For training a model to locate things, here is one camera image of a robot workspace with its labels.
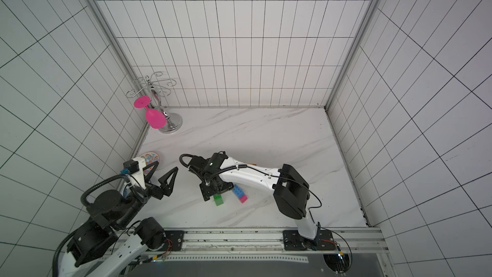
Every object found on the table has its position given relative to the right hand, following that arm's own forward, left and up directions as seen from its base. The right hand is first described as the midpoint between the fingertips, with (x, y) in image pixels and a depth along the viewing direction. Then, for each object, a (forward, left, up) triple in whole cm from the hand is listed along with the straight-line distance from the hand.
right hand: (214, 187), depth 79 cm
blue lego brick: (0, -10, -4) cm, 11 cm away
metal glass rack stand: (+39, +33, -5) cm, 51 cm away
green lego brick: (-4, -2, -1) cm, 5 cm away
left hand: (-1, +13, +19) cm, 23 cm away
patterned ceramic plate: (+15, +37, -5) cm, 40 cm away
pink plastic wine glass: (+29, +34, +10) cm, 45 cm away
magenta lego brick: (-2, -12, -6) cm, 14 cm away
